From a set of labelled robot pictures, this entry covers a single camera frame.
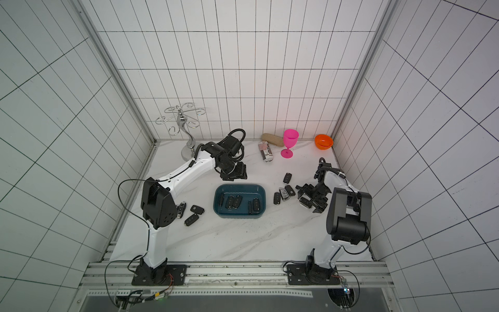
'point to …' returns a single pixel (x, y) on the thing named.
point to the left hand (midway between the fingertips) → (238, 180)
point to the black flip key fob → (256, 203)
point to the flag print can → (266, 151)
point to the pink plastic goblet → (290, 138)
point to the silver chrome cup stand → (186, 116)
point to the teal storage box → (245, 210)
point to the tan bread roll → (273, 139)
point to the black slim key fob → (287, 178)
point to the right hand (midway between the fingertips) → (306, 199)
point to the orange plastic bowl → (323, 142)
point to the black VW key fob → (277, 198)
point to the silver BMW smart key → (284, 194)
